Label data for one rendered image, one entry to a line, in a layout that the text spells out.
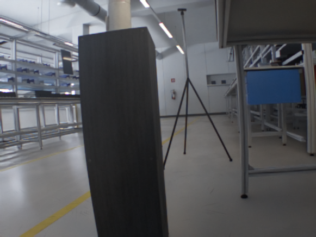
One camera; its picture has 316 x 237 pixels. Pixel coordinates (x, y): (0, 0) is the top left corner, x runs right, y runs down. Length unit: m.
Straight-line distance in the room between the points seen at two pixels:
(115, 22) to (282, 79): 1.94
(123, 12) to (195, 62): 11.46
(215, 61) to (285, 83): 9.88
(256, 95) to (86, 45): 1.92
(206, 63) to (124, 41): 11.52
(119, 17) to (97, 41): 0.15
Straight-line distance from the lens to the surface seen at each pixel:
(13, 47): 5.05
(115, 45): 0.77
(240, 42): 1.41
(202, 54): 12.34
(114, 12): 0.90
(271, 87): 2.47
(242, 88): 1.38
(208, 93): 12.07
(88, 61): 0.79
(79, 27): 7.58
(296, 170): 1.51
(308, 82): 2.50
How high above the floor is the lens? 0.59
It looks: 3 degrees down
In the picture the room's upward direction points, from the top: 4 degrees counter-clockwise
